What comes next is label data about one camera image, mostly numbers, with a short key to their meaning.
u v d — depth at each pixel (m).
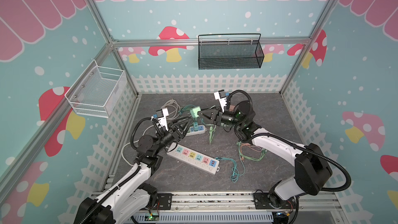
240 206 0.74
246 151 0.90
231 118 0.64
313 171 0.44
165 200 0.74
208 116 0.68
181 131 0.60
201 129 0.97
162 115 0.60
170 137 0.61
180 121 0.65
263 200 0.74
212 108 0.66
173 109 1.11
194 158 0.85
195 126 0.94
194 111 0.66
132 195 0.59
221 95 0.63
